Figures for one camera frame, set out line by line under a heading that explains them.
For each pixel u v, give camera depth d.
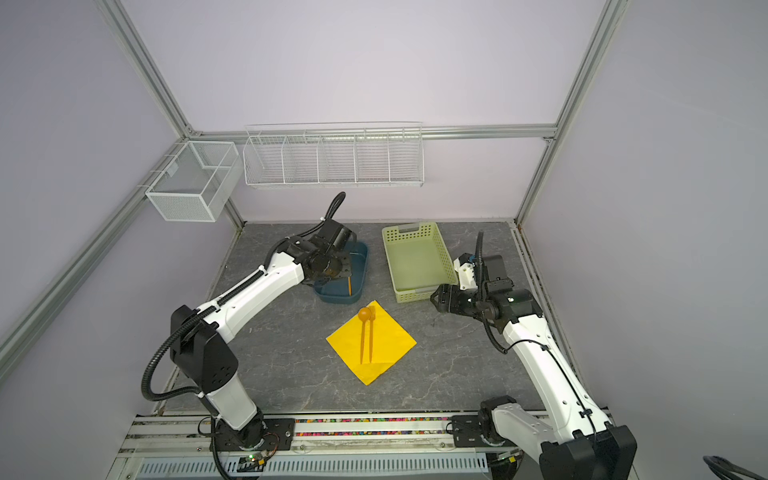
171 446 0.74
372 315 0.95
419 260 1.10
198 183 0.97
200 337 0.43
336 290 0.96
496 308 0.52
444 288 0.68
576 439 0.38
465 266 0.69
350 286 1.02
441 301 0.67
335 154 1.00
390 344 0.89
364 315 0.94
